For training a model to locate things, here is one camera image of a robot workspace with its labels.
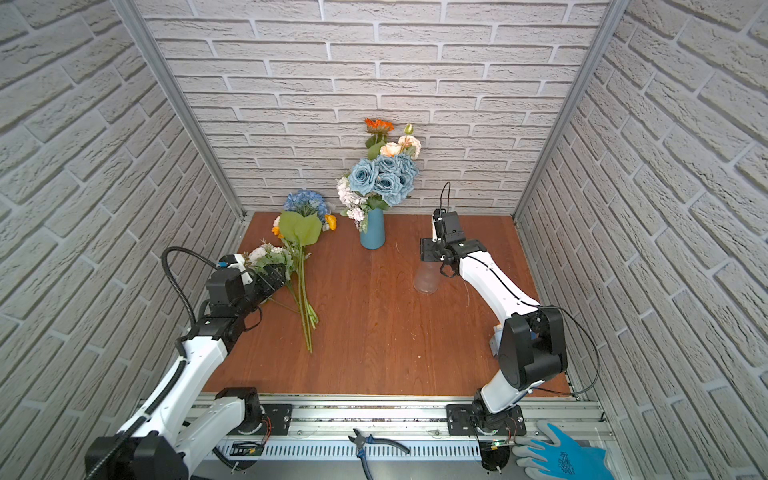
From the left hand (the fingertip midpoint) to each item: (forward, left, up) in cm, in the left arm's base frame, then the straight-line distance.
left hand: (274, 268), depth 81 cm
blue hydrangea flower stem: (+36, -2, -9) cm, 37 cm away
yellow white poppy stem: (+23, -2, -10) cm, 25 cm away
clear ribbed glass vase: (+4, -45, -13) cm, 47 cm away
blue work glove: (-45, -71, -16) cm, 86 cm away
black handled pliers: (-39, -24, -17) cm, 49 cm away
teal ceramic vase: (+22, -27, -13) cm, 38 cm away
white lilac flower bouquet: (+17, -22, +9) cm, 29 cm away
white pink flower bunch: (+13, +8, -10) cm, 18 cm away
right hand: (+8, -45, 0) cm, 46 cm away
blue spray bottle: (-18, -62, -13) cm, 65 cm away
